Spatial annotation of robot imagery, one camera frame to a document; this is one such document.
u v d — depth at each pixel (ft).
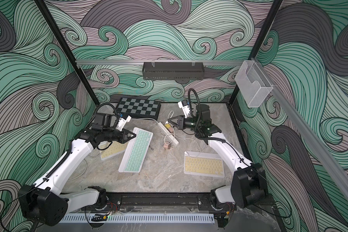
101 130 1.93
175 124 2.35
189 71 3.12
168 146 3.03
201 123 2.01
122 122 2.26
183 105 2.25
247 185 1.32
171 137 3.12
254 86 2.53
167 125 3.36
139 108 3.66
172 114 2.43
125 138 2.16
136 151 2.55
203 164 2.82
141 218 2.29
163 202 2.44
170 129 3.30
